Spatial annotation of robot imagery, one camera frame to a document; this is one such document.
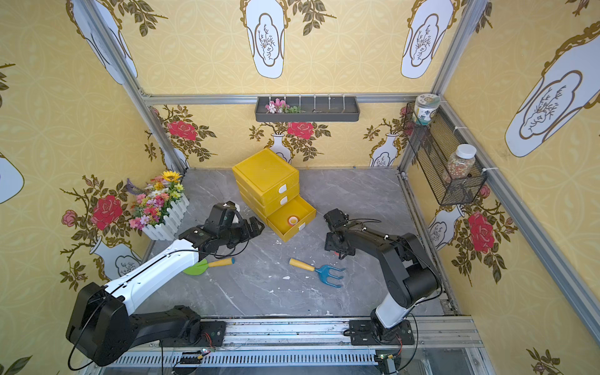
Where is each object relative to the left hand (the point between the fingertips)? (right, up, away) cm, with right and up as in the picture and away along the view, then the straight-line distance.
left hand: (248, 228), depth 85 cm
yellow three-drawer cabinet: (+8, +15, 0) cm, 17 cm away
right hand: (+35, -8, +10) cm, 37 cm away
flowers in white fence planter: (-34, +8, +3) cm, 35 cm away
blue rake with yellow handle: (+28, -17, +2) cm, 32 cm away
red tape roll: (+15, +1, +15) cm, 21 cm away
